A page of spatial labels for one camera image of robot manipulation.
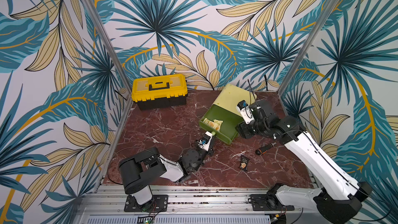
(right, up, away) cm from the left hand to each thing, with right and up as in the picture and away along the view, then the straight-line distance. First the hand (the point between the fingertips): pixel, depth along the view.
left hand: (213, 134), depth 79 cm
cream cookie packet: (0, +5, +1) cm, 5 cm away
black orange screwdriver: (+30, -10, +9) cm, 33 cm away
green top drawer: (+7, +1, -1) cm, 8 cm away
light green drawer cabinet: (+11, +21, +9) cm, 25 cm away
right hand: (+12, +6, -8) cm, 16 cm away
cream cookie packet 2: (+3, +6, +4) cm, 8 cm away
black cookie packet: (+18, -16, +7) cm, 25 cm away
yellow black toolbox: (-33, +24, +20) cm, 46 cm away
